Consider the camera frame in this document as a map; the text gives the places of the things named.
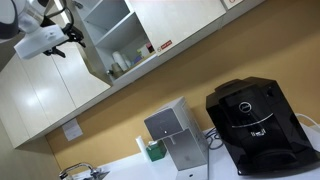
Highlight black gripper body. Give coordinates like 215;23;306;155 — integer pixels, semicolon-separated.
60;22;76;41

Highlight wide cream cabinet door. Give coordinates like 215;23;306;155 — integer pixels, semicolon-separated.
128;0;228;57

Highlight white paper cup stack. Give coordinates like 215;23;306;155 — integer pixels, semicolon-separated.
111;50;129;73

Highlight brown paper cup stack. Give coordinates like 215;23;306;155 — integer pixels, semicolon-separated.
109;62;124;80

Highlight purple box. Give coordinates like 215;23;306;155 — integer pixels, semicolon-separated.
131;54;145;67

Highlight white green box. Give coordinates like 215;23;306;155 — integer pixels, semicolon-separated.
136;44;152;60

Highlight dark red white box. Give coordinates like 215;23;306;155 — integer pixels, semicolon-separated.
145;41;156;54

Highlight red white label sticker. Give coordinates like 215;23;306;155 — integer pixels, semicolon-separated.
156;39;174;53

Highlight chrome sink faucet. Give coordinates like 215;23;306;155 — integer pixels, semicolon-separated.
58;162;111;180

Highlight silver water dispenser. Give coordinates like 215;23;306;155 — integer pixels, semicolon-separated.
143;96;211;180

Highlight black Jura coffee machine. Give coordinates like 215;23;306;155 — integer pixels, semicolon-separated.
204;76;320;177

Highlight white paper wall note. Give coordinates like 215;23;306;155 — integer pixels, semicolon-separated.
61;118;84;142

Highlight cream wall cabinet carcass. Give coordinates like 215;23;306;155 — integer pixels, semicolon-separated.
0;0;268;149

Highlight blue grey power cables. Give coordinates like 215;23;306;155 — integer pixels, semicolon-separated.
203;126;224;151

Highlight grey hose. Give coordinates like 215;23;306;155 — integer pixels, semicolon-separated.
205;144;212;180

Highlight white power cable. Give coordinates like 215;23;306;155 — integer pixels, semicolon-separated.
294;112;320;129

